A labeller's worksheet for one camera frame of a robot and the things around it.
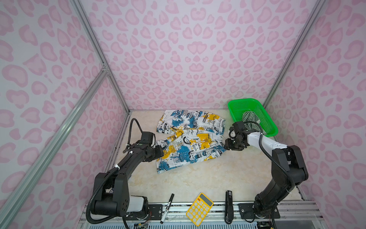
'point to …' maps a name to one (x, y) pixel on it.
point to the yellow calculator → (198, 209)
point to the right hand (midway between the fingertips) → (229, 146)
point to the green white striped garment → (250, 119)
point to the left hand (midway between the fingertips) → (160, 151)
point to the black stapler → (229, 212)
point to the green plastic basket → (237, 108)
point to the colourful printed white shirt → (192, 137)
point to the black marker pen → (167, 208)
